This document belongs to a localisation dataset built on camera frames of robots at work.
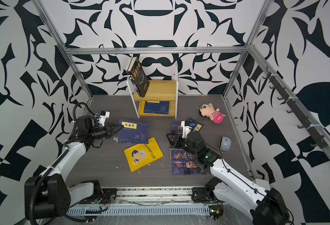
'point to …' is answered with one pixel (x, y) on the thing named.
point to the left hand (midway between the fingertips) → (123, 124)
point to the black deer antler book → (138, 78)
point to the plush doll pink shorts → (207, 109)
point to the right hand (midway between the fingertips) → (168, 135)
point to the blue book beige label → (160, 107)
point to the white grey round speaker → (225, 144)
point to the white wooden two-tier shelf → (161, 99)
